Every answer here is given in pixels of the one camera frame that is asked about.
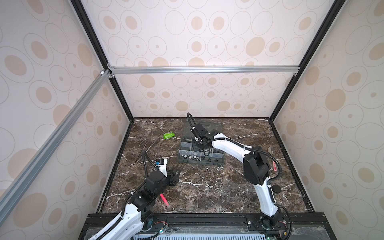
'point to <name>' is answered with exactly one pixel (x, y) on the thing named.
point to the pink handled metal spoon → (271, 152)
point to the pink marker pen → (164, 199)
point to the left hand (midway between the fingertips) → (181, 169)
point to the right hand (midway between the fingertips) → (196, 145)
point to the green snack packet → (168, 135)
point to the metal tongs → (143, 148)
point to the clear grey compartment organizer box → (187, 153)
